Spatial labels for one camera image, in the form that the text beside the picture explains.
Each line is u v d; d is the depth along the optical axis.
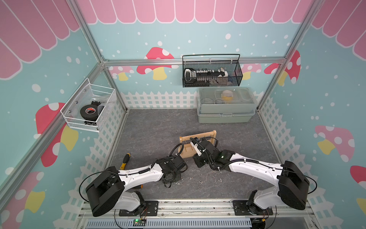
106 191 0.42
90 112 0.71
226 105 1.02
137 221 0.74
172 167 0.66
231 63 0.91
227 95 1.06
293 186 0.42
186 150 0.88
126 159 0.91
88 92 0.79
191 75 0.89
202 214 0.74
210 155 0.61
